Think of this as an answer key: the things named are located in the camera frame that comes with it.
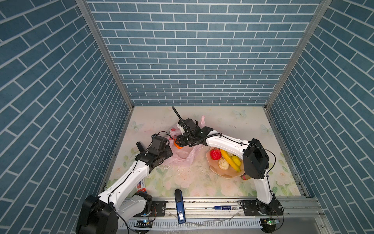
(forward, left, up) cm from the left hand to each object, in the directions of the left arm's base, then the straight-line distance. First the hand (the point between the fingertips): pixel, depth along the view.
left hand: (170, 150), depth 84 cm
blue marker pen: (-29, -30, -9) cm, 43 cm away
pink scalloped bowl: (-11, -35, -8) cm, 37 cm away
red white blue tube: (-18, +16, -9) cm, 25 cm away
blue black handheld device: (-28, -6, -6) cm, 29 cm away
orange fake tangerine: (+2, -4, +2) cm, 4 cm away
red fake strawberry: (-2, -27, -1) cm, 27 cm away
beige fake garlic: (-8, -31, -3) cm, 32 cm away
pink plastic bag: (0, -7, -10) cm, 12 cm away
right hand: (+5, -3, +2) cm, 7 cm away
